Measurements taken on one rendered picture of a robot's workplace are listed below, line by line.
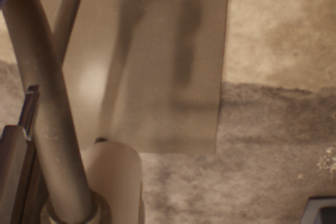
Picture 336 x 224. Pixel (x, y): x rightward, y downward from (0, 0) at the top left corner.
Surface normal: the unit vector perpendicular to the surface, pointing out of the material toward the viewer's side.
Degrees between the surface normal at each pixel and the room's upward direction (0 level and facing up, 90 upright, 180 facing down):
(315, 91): 0
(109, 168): 90
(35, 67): 50
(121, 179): 90
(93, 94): 0
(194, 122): 0
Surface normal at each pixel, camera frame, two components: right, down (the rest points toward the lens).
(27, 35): 0.10, -0.22
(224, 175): -0.02, 0.69
